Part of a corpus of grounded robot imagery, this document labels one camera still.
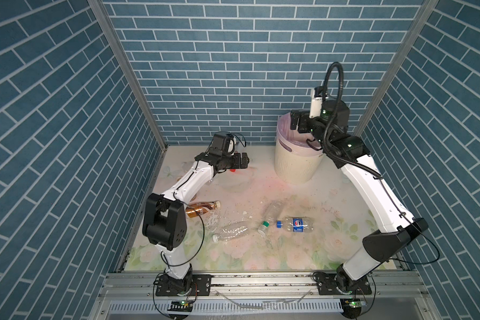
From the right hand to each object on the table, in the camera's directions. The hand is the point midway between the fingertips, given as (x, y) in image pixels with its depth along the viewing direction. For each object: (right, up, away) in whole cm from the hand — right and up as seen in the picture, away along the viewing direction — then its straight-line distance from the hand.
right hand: (307, 110), depth 69 cm
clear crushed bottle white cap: (-28, -48, +16) cm, 58 cm away
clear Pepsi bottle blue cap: (0, -45, +15) cm, 47 cm away
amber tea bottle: (-42, -39, +22) cm, 62 cm away
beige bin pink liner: (0, -18, +18) cm, 25 cm away
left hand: (-22, -17, +19) cm, 34 cm away
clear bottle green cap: (-9, -43, +27) cm, 52 cm away
